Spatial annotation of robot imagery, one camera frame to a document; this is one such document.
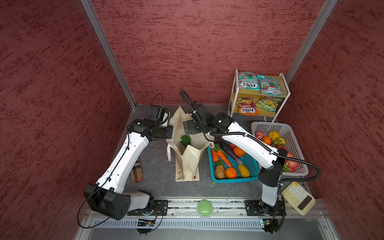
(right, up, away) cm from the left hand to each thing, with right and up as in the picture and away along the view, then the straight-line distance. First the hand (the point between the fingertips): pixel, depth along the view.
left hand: (168, 135), depth 76 cm
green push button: (+19, -36, -4) cm, 41 cm away
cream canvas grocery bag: (+10, -12, -2) cm, 16 cm away
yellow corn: (+41, -20, +5) cm, 46 cm away
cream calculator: (+68, -33, 0) cm, 76 cm away
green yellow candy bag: (+63, +19, +21) cm, 70 cm away
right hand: (+13, +5, -2) cm, 14 cm away
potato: (+28, -22, +5) cm, 36 cm away
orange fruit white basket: (+61, -5, +19) cm, 64 cm away
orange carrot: (+30, -14, +16) cm, 37 cm away
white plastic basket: (+75, -1, +21) cm, 78 cm away
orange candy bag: (+47, +17, +19) cm, 54 cm away
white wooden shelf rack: (+55, +19, +24) cm, 63 cm away
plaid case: (-20, -22, +7) cm, 31 cm away
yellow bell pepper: (+67, -2, +21) cm, 70 cm away
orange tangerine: (+34, -22, +5) cm, 41 cm away
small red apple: (+57, -2, +22) cm, 62 cm away
